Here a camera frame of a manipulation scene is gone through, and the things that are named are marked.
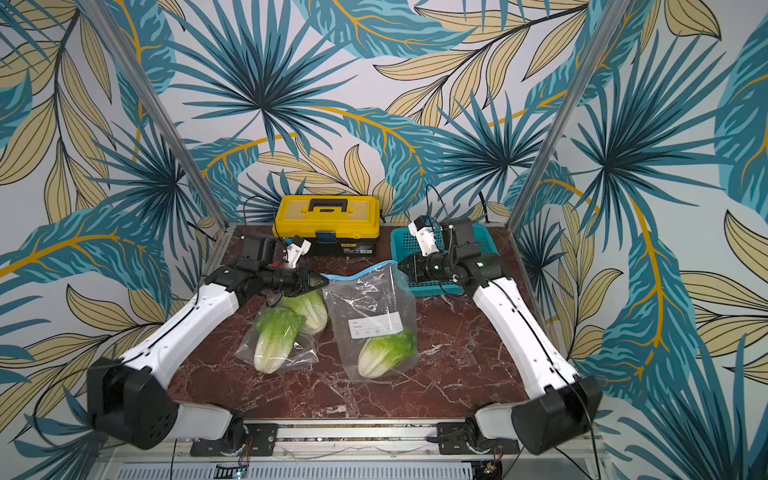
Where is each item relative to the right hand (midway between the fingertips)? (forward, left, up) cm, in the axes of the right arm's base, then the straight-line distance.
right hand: (401, 264), depth 74 cm
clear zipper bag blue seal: (-13, +27, -21) cm, 36 cm away
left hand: (-2, +19, -5) cm, 20 cm away
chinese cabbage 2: (0, +26, -19) cm, 32 cm away
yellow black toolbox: (+26, +20, -11) cm, 34 cm away
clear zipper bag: (-10, +7, -11) cm, 16 cm away
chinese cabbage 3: (-15, +5, -18) cm, 24 cm away
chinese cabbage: (-9, +34, -18) cm, 40 cm away
